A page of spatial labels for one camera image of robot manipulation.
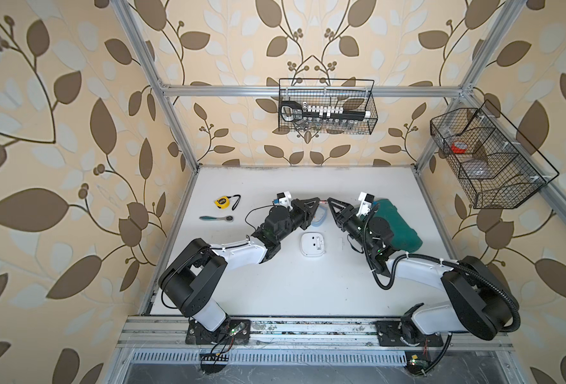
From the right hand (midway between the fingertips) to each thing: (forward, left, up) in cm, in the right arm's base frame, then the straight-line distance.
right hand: (327, 202), depth 79 cm
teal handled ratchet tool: (+10, +39, -21) cm, 45 cm away
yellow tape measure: (+17, +42, -20) cm, 49 cm away
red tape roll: (+14, -46, +10) cm, 49 cm away
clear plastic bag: (+3, -46, +9) cm, 47 cm away
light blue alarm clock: (+8, 0, -20) cm, 21 cm away
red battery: (0, +1, 0) cm, 1 cm away
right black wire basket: (+4, -52, +11) cm, 54 cm away
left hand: (+1, +3, +3) cm, 4 cm away
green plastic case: (-4, -31, -19) cm, 37 cm away
